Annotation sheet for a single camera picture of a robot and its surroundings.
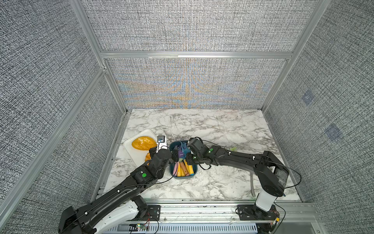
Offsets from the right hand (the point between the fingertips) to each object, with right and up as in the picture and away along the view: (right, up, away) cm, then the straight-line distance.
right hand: (185, 156), depth 85 cm
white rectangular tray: (-30, -2, +9) cm, 32 cm away
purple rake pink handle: (-3, 0, +3) cm, 4 cm away
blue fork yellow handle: (+3, -6, -3) cm, 8 cm away
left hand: (-7, +8, -9) cm, 14 cm away
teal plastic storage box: (-9, +5, +13) cm, 16 cm away
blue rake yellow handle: (-3, -8, +1) cm, 9 cm away
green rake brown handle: (-1, -6, 0) cm, 6 cm away
